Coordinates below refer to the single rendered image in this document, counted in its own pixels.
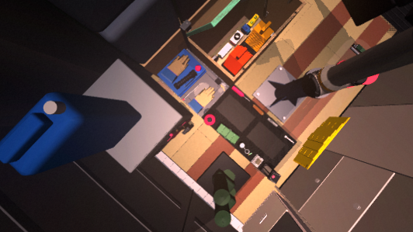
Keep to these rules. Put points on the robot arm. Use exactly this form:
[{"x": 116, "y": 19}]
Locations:
[{"x": 355, "y": 68}]

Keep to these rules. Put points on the orange wheel chock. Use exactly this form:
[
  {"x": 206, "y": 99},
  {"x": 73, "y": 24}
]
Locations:
[{"x": 259, "y": 35}]

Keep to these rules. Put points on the green-edged bench lid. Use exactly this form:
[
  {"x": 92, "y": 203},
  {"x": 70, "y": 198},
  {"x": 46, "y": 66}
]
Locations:
[{"x": 225, "y": 8}]

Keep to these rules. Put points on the red wheel chock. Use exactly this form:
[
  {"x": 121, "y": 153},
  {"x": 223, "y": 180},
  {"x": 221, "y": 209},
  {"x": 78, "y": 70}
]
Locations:
[{"x": 237, "y": 60}]

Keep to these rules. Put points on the wooden under-seat locker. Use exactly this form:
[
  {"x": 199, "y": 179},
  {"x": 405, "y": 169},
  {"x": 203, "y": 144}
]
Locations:
[{"x": 206, "y": 43}]

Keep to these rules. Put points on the black two-pocket tray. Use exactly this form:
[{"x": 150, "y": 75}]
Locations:
[{"x": 245, "y": 126}]

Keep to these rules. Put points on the grey seat cushion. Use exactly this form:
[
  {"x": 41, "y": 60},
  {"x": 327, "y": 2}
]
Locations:
[{"x": 138, "y": 13}]

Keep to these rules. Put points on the small yellow toy car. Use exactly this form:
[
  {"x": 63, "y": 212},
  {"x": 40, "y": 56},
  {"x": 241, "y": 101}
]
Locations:
[{"x": 253, "y": 20}]

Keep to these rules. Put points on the small blue box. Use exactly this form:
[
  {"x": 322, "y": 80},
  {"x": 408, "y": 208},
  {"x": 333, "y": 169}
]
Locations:
[{"x": 246, "y": 29}]

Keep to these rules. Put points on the white box with black circle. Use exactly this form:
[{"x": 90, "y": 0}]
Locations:
[{"x": 237, "y": 37}]

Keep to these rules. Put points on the white flat card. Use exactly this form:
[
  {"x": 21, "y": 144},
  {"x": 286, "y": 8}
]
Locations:
[{"x": 225, "y": 50}]

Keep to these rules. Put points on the small grey cube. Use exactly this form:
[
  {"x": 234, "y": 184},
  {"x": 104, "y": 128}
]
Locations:
[{"x": 186, "y": 25}]

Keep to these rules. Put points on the pink screwdriver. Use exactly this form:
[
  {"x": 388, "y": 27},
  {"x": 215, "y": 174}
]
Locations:
[{"x": 238, "y": 92}]

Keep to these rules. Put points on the pink round knob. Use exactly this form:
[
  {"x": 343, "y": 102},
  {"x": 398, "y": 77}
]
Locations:
[{"x": 198, "y": 68}]

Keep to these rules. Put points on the grey tray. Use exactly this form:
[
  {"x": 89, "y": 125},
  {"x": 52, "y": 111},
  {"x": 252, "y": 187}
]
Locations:
[{"x": 219, "y": 97}]

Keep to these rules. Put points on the small grey tool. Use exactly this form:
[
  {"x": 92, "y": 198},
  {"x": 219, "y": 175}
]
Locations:
[{"x": 272, "y": 122}]

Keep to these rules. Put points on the tan glove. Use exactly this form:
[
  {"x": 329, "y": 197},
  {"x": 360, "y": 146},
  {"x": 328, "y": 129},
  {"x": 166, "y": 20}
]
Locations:
[{"x": 179, "y": 65}]

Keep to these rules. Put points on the yellow glove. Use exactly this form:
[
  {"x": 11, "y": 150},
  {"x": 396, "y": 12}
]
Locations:
[{"x": 205, "y": 97}]

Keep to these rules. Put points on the black bar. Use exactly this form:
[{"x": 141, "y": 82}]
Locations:
[{"x": 185, "y": 80}]

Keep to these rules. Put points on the white wrench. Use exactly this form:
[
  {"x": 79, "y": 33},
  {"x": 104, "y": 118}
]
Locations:
[{"x": 289, "y": 139}]

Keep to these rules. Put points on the blue tray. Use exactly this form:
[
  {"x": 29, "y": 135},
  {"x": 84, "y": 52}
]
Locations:
[{"x": 167, "y": 77}]

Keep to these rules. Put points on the yellow ribbed crate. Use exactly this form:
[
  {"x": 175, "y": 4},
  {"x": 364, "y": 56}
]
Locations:
[{"x": 319, "y": 142}]

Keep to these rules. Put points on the green block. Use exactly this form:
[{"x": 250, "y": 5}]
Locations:
[
  {"x": 232, "y": 137},
  {"x": 222, "y": 130}
]

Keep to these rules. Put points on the pink tape roll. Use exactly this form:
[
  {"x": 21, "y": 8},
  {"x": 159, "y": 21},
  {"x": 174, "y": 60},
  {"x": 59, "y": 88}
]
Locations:
[{"x": 206, "y": 122}]

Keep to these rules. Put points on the small white ball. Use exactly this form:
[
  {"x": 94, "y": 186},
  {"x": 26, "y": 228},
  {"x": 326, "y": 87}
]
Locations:
[{"x": 242, "y": 145}]

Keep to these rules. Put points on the black and pink clamp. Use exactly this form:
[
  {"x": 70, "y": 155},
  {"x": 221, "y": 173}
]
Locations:
[{"x": 187, "y": 128}]

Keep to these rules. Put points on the small white square box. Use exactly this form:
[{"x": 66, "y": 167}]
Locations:
[{"x": 257, "y": 161}]

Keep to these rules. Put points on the grey cabinet unit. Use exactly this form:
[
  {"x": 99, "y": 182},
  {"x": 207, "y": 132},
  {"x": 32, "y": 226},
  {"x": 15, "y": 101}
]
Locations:
[{"x": 364, "y": 155}]

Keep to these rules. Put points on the small black box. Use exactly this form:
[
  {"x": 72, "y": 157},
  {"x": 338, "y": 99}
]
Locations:
[{"x": 267, "y": 170}]

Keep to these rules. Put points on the light grey slab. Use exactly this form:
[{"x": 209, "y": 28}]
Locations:
[{"x": 151, "y": 110}]

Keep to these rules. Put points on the black box with pink button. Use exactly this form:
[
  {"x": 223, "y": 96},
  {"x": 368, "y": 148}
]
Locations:
[{"x": 274, "y": 177}]

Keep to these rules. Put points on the dark square mat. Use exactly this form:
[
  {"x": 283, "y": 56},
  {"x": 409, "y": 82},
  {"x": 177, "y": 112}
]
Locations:
[{"x": 240, "y": 171}]

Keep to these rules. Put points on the white ruler strip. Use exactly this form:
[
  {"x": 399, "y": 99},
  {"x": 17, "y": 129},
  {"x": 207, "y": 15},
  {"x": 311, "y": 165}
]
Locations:
[{"x": 180, "y": 171}]

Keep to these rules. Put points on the dark green cylinder stack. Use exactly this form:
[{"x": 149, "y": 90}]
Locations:
[{"x": 222, "y": 197}]

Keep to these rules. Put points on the grey drawer box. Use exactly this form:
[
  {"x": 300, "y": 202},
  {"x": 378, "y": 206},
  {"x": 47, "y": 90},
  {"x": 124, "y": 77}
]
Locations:
[{"x": 264, "y": 216}]

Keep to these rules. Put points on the blue jerry can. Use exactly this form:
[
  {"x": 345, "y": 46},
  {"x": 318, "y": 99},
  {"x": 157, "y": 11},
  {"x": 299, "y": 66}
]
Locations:
[{"x": 64, "y": 132}]

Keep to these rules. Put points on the grey square base plate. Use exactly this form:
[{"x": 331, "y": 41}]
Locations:
[{"x": 263, "y": 85}]

